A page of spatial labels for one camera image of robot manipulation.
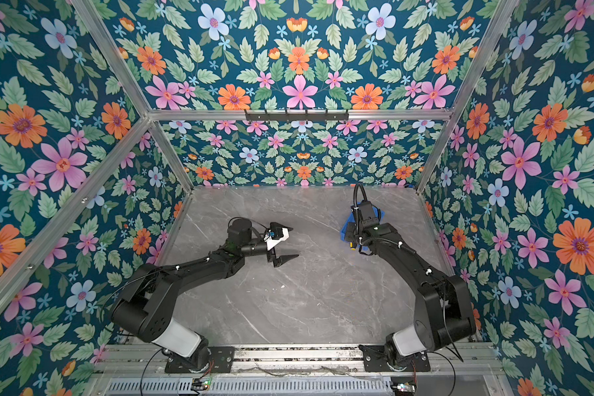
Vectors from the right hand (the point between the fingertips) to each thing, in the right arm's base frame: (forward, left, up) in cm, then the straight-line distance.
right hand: (353, 230), depth 89 cm
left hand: (-6, +21, +5) cm, 22 cm away
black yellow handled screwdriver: (-6, 0, -1) cm, 6 cm away
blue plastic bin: (+11, +1, -13) cm, 17 cm away
